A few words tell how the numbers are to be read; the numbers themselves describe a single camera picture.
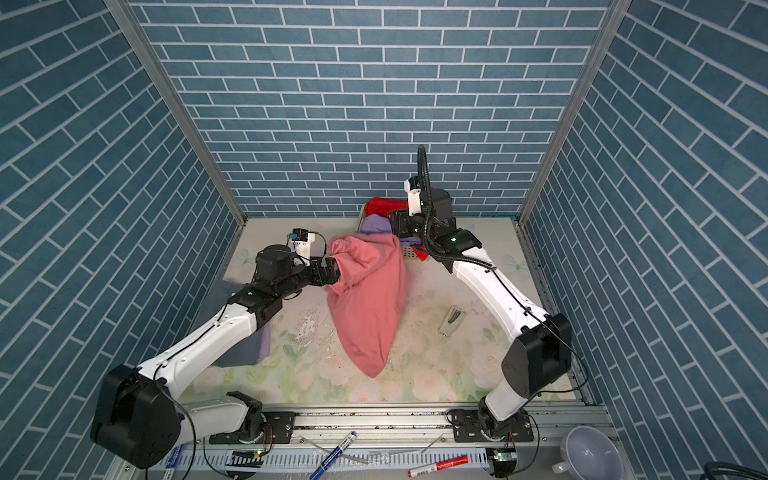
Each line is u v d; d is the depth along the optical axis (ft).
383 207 3.78
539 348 1.38
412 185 2.20
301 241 2.32
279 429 2.45
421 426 2.47
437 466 2.23
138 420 1.30
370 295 2.90
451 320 2.99
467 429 2.41
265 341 2.87
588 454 2.30
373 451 2.32
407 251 3.36
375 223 3.45
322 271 2.35
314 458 2.31
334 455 2.27
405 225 2.27
